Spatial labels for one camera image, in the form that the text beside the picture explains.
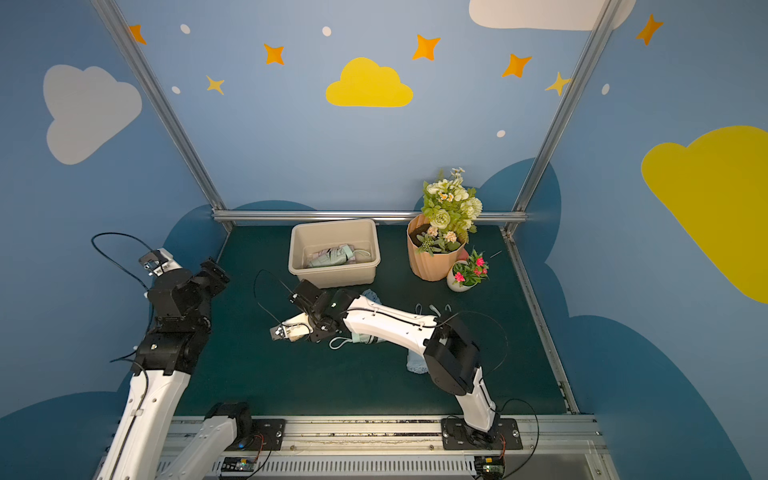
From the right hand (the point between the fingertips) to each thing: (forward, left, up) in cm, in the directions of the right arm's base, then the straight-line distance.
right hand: (315, 309), depth 83 cm
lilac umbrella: (+29, +9, -12) cm, 32 cm away
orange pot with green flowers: (+25, -34, +4) cm, 43 cm away
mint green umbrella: (+25, 0, -7) cm, 26 cm away
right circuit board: (-32, -48, -17) cm, 60 cm away
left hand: (-1, +23, +20) cm, 31 cm away
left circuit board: (-36, +14, -15) cm, 41 cm away
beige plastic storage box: (+36, -8, -8) cm, 38 cm away
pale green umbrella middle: (+8, -36, -12) cm, 39 cm away
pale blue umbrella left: (-10, -29, -11) cm, 33 cm away
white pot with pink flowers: (+15, -43, -1) cm, 46 cm away
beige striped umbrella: (-10, 0, +9) cm, 14 cm away
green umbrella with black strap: (-3, -11, -12) cm, 16 cm away
